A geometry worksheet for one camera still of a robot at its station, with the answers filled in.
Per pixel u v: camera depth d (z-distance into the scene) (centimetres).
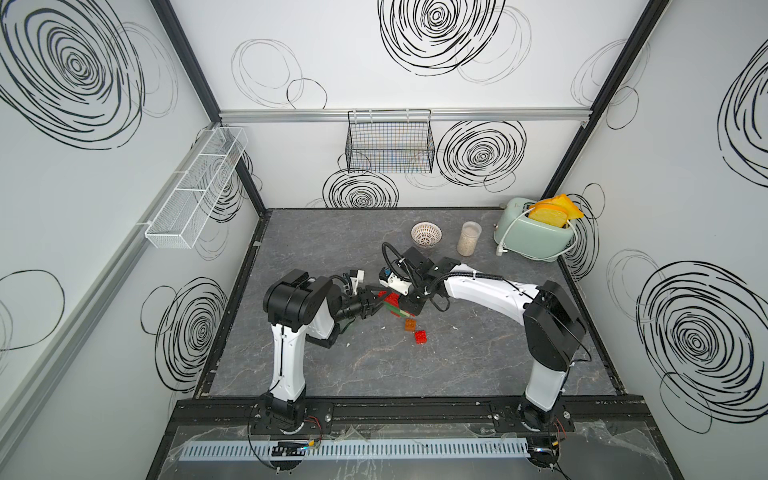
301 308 55
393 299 81
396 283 79
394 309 89
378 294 87
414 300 77
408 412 76
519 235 95
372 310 86
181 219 72
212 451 70
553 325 47
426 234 111
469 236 101
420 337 86
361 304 84
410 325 89
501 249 102
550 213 91
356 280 89
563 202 93
